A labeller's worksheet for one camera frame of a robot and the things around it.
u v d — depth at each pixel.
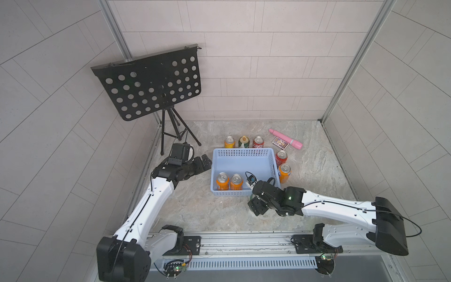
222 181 0.80
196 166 0.68
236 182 0.79
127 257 0.36
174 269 0.65
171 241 0.60
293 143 1.02
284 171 0.83
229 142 0.94
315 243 0.64
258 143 0.94
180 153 0.59
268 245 0.72
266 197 0.56
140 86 0.68
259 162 0.96
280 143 1.05
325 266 0.71
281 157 0.88
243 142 0.94
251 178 0.67
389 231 0.38
